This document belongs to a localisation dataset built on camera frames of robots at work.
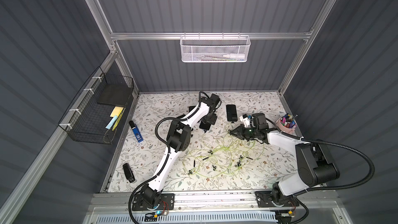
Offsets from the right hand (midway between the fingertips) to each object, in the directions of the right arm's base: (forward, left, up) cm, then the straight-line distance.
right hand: (233, 132), depth 88 cm
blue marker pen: (+3, +59, -6) cm, 59 cm away
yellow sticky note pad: (+2, +60, +18) cm, 63 cm away
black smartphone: (+21, -3, -9) cm, 23 cm away
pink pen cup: (+4, -30, +4) cm, 31 cm away
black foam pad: (+12, +64, +19) cm, 68 cm away
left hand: (+12, +13, -7) cm, 19 cm away
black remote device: (-21, +56, -4) cm, 60 cm away
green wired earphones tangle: (-10, +4, -9) cm, 14 cm away
